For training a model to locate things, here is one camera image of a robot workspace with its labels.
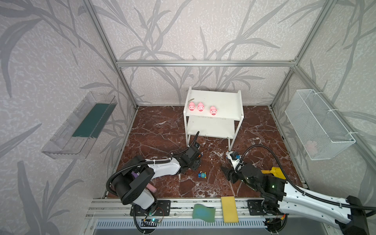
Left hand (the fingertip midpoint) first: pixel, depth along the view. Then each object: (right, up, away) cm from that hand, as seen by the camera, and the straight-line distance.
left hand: (195, 155), depth 91 cm
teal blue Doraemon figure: (+4, -9, -8) cm, 13 cm away
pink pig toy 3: (+9, +27, -21) cm, 35 cm away
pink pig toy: (-2, +29, -19) cm, 35 cm away
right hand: (+16, +1, -15) cm, 22 cm away
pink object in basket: (+59, +8, -18) cm, 63 cm away
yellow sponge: (+18, -23, -19) cm, 34 cm away
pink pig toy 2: (+3, +29, -19) cm, 35 cm away
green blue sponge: (+4, -23, -20) cm, 31 cm away
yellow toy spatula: (+47, -8, -6) cm, 48 cm away
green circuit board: (-19, -27, -21) cm, 39 cm away
